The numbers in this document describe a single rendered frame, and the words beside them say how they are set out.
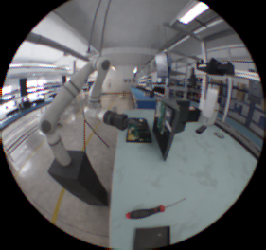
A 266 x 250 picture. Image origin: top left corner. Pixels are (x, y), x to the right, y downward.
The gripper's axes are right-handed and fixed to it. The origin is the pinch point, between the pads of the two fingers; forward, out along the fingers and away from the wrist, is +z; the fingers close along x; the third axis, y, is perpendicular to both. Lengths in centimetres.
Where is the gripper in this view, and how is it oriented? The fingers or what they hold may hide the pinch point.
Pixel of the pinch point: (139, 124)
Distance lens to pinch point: 38.9
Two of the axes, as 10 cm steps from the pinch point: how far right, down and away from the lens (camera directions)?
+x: 0.2, -9.3, -3.7
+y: -5.3, 3.0, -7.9
